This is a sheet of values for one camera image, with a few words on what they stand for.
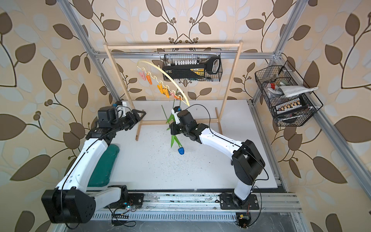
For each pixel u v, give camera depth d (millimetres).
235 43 617
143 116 736
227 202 736
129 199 730
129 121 684
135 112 697
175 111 746
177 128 735
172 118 915
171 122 923
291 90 624
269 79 838
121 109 692
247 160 456
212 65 866
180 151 785
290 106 673
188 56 909
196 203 742
